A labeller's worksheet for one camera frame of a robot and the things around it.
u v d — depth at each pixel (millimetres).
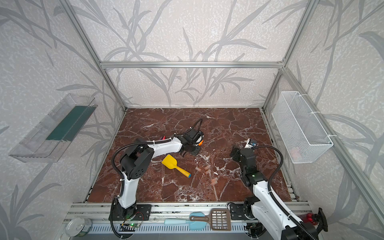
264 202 518
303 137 608
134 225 704
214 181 838
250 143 722
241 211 737
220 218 727
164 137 1029
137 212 723
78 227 654
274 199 491
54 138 637
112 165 507
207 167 889
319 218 587
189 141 750
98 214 746
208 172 867
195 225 706
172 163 909
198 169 886
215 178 847
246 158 618
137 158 525
